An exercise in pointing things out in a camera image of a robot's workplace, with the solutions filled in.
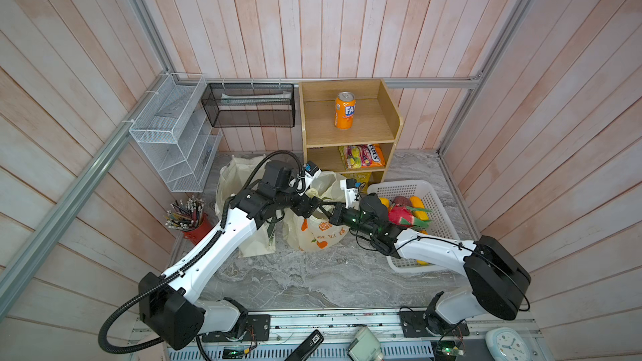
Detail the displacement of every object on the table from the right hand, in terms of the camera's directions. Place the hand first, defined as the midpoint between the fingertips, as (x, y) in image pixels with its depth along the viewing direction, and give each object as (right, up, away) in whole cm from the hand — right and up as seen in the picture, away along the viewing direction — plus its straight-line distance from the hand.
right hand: (317, 206), depth 78 cm
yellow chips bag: (+18, +9, +26) cm, 33 cm away
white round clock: (+54, -38, -9) cm, 66 cm away
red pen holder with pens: (-45, -5, +7) cm, 46 cm away
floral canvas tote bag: (-30, +10, +8) cm, 33 cm away
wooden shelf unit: (+21, +29, +9) cm, 37 cm away
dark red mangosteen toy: (+34, 0, +17) cm, 38 cm away
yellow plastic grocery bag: (0, -8, -2) cm, 8 cm away
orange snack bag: (+23, +17, +15) cm, 32 cm away
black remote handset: (-3, -38, -11) cm, 40 cm away
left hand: (-2, +3, -3) cm, 4 cm away
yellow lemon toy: (+27, -1, +20) cm, 34 cm away
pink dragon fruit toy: (+31, -5, +10) cm, 33 cm away
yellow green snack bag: (+13, +17, +15) cm, 26 cm away
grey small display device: (+13, -37, -11) cm, 41 cm away
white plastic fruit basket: (+45, -8, +10) cm, 46 cm away
